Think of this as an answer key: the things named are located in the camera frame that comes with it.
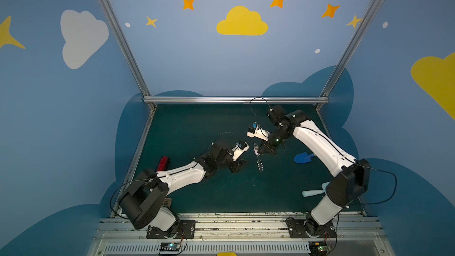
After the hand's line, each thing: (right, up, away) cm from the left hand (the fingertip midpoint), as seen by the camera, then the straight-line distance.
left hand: (247, 157), depth 83 cm
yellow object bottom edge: (-10, -36, -13) cm, 40 cm away
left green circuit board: (-32, -35, -12) cm, 49 cm away
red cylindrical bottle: (-43, -5, +9) cm, 44 cm away
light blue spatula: (+27, -16, -2) cm, 32 cm away
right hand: (+6, +5, -3) cm, 9 cm away
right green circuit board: (+28, -35, -11) cm, 47 cm away
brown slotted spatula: (-37, -20, -2) cm, 42 cm away
